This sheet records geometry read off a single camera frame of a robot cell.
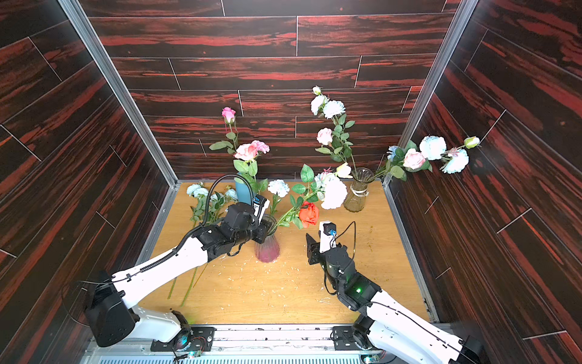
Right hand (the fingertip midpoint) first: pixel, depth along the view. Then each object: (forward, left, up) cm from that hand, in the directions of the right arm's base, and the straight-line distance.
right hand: (319, 232), depth 76 cm
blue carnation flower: (+9, +14, +13) cm, 21 cm away
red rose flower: (-2, +4, +14) cm, 15 cm away
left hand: (+3, +17, 0) cm, 17 cm away
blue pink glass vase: (+1, +19, -17) cm, 25 cm away
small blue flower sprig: (+21, +46, -14) cm, 52 cm away
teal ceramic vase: (+23, +31, -6) cm, 40 cm away
